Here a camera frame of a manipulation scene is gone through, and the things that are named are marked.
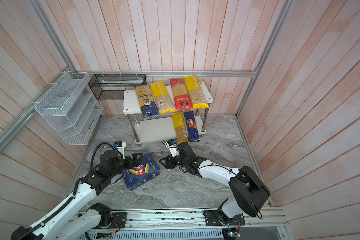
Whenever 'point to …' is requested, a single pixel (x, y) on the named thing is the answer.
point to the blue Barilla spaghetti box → (193, 131)
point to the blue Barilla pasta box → (147, 169)
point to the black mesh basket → (112, 86)
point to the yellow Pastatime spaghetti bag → (180, 126)
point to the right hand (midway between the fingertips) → (163, 159)
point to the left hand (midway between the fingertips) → (136, 158)
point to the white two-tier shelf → (146, 130)
